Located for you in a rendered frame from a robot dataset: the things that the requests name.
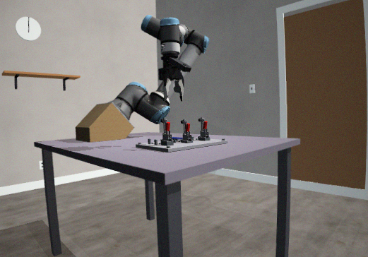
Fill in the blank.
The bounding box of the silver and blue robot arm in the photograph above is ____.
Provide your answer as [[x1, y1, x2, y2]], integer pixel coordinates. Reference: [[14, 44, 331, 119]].
[[110, 15, 209, 124]]

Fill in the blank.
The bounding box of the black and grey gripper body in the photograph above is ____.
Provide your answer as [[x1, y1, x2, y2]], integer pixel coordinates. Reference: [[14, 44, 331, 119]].
[[158, 53, 181, 80]]

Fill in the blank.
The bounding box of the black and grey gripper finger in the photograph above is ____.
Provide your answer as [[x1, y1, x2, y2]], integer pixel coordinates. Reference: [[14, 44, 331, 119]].
[[160, 71, 171, 101], [174, 72, 184, 101]]

